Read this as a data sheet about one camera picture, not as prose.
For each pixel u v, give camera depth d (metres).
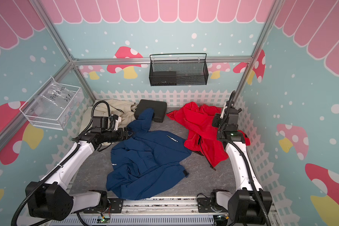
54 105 0.71
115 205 0.75
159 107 1.19
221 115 0.68
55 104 0.71
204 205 0.74
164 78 0.96
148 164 0.84
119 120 0.76
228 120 0.56
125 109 1.12
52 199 0.39
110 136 0.68
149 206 0.76
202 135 0.82
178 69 0.94
